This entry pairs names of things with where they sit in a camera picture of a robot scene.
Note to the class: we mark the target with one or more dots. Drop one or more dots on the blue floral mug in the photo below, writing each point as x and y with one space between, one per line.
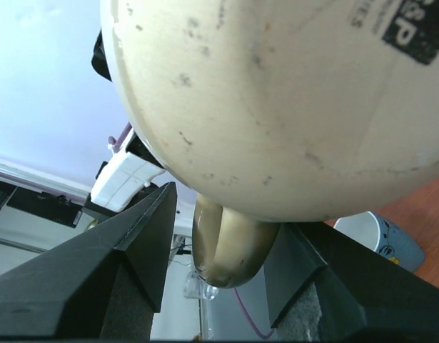
383 237

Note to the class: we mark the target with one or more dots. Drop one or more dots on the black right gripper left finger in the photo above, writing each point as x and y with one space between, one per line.
104 285

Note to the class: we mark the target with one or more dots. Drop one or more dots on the beige round mug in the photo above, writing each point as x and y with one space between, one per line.
278 111

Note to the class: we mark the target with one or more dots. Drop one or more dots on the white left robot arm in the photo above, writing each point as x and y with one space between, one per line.
123 180

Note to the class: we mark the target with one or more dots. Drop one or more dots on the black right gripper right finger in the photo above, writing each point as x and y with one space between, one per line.
322 286

